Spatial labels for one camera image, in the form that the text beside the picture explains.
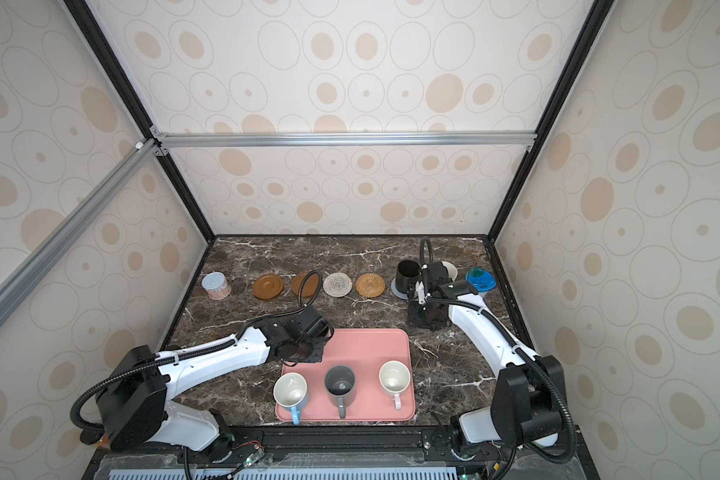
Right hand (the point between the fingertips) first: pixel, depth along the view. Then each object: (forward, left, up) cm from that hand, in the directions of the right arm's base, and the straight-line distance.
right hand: (415, 320), depth 85 cm
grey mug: (-15, +21, -8) cm, 27 cm away
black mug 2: (-11, +28, +6) cm, 31 cm away
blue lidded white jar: (+14, -23, -1) cm, 27 cm away
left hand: (-7, +25, -3) cm, 26 cm away
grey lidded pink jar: (+15, +63, -3) cm, 65 cm away
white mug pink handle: (-14, +7, -7) cm, 17 cm away
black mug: (+18, 0, -2) cm, 18 cm away
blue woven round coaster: (+16, +4, -9) cm, 19 cm away
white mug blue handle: (-17, +34, -6) cm, 39 cm away
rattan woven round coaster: (+20, +13, -10) cm, 26 cm away
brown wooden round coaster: (+18, +49, -8) cm, 52 cm away
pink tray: (-4, +15, -12) cm, 20 cm away
